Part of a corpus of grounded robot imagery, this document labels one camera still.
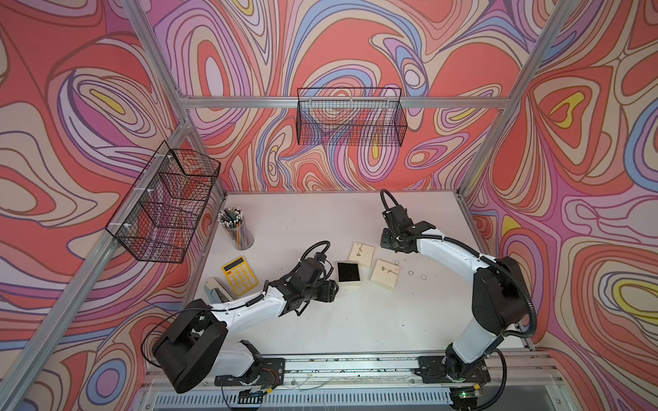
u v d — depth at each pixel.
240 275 0.92
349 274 0.92
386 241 0.82
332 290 0.78
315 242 0.67
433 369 0.74
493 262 0.48
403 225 0.70
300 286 0.65
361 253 0.98
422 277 0.93
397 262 0.97
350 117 0.96
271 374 0.72
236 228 0.90
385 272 0.91
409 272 0.93
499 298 0.44
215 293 0.86
